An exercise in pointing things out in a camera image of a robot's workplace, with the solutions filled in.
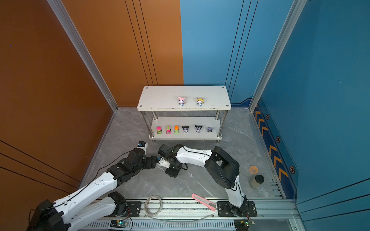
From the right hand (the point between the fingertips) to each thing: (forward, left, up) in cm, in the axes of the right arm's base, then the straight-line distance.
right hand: (172, 173), depth 85 cm
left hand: (+7, +12, +7) cm, 16 cm away
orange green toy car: (+27, -1, +8) cm, 28 cm away
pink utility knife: (-17, -22, 0) cm, 28 cm away
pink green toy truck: (+26, +11, +8) cm, 29 cm away
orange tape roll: (+2, -49, 0) cm, 49 cm away
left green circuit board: (-25, +25, -2) cm, 35 cm away
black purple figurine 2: (+25, -16, +10) cm, 32 cm away
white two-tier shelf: (+48, -4, +1) cm, 49 cm away
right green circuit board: (-24, -37, -3) cm, 44 cm away
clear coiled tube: (-22, +9, -2) cm, 23 cm away
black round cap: (-7, -45, +7) cm, 46 cm away
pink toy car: (+26, +5, +8) cm, 28 cm away
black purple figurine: (+25, -7, +10) cm, 28 cm away
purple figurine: (+25, -23, +9) cm, 35 cm away
